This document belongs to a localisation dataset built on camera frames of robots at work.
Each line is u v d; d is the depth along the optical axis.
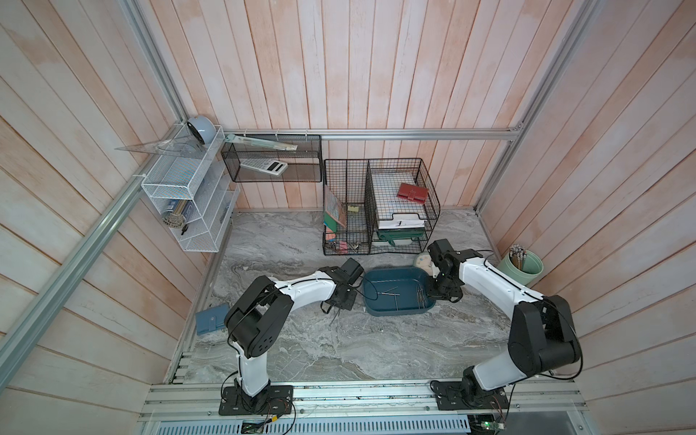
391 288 0.96
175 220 0.76
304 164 1.07
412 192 0.95
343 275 0.73
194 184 0.76
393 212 0.92
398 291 0.95
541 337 0.44
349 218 1.17
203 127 0.84
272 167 0.98
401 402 0.73
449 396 0.73
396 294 0.93
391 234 0.98
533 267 0.87
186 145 0.86
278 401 0.73
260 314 0.50
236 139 0.92
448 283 0.74
